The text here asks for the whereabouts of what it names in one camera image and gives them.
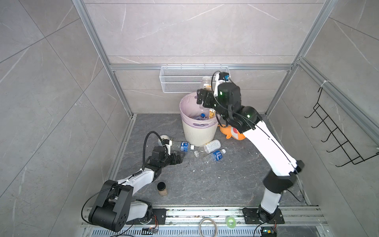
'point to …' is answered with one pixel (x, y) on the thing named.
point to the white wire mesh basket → (185, 79)
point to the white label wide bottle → (208, 147)
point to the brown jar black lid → (161, 187)
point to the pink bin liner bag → (189, 108)
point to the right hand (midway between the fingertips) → (205, 93)
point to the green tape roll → (226, 222)
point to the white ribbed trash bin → (199, 130)
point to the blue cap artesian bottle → (201, 117)
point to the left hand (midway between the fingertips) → (179, 151)
